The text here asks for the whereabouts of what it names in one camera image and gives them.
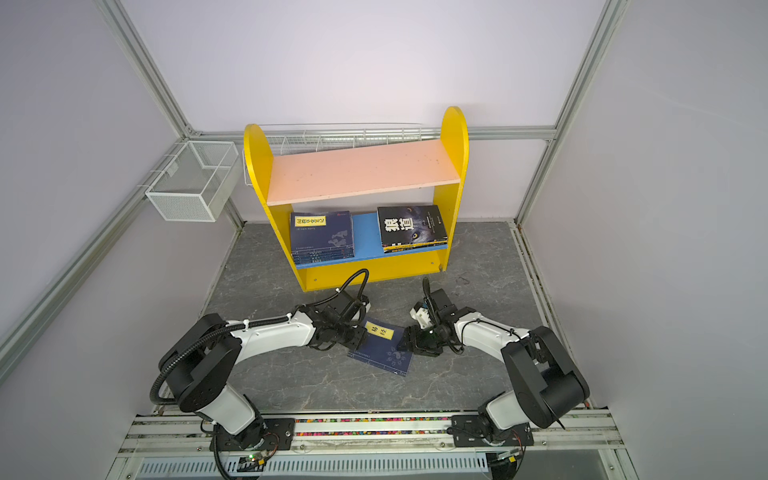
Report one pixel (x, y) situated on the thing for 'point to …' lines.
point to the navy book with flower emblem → (379, 346)
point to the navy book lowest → (322, 236)
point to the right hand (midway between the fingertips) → (407, 351)
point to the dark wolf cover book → (409, 228)
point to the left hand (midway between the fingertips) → (361, 340)
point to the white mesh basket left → (198, 184)
